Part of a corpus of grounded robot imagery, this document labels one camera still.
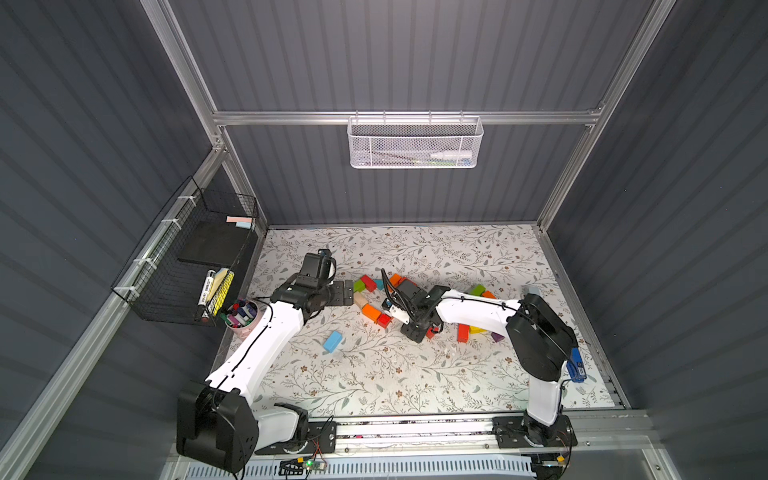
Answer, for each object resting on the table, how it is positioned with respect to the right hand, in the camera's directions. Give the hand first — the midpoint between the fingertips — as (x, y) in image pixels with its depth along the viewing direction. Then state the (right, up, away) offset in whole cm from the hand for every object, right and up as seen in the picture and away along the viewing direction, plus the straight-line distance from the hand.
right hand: (414, 326), depth 91 cm
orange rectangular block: (-6, +13, +14) cm, 20 cm away
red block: (-15, +12, +10) cm, 22 cm away
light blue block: (-25, -4, -2) cm, 25 cm away
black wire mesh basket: (-59, +29, -11) cm, 67 cm away
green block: (-18, +11, +9) cm, 24 cm away
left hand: (-23, +12, -8) cm, 27 cm away
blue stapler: (+44, -9, -10) cm, 45 cm away
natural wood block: (-17, +7, +8) cm, 21 cm away
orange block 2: (+25, +9, +8) cm, 28 cm away
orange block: (-14, +3, +5) cm, 15 cm away
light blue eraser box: (+39, +11, +5) cm, 41 cm away
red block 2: (+14, -1, -2) cm, 15 cm away
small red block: (-10, +2, +2) cm, 10 cm away
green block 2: (+23, +10, +10) cm, 27 cm away
